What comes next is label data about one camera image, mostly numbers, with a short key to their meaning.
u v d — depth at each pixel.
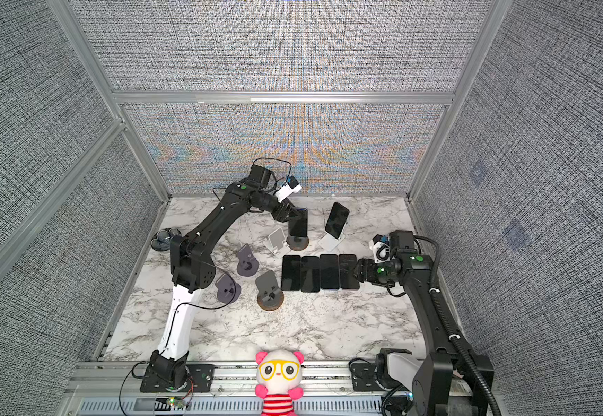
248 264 0.94
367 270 0.70
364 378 0.73
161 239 1.01
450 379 0.39
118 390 0.72
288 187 0.82
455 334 0.41
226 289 0.85
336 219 1.01
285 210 0.82
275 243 0.95
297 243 1.03
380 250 0.73
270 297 0.84
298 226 0.95
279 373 0.68
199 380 0.73
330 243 1.03
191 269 0.60
